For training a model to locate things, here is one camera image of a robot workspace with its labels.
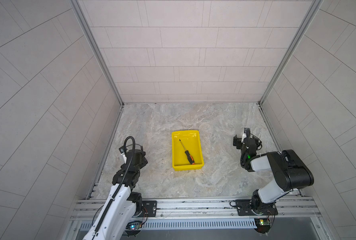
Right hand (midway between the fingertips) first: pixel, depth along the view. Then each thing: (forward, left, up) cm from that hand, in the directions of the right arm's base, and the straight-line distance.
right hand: (243, 134), depth 94 cm
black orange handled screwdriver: (-12, +35, -2) cm, 37 cm away
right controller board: (-46, +4, -6) cm, 46 cm away
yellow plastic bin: (0, +34, -3) cm, 34 cm away
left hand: (-11, +63, +3) cm, 64 cm away
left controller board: (-43, +62, 0) cm, 75 cm away
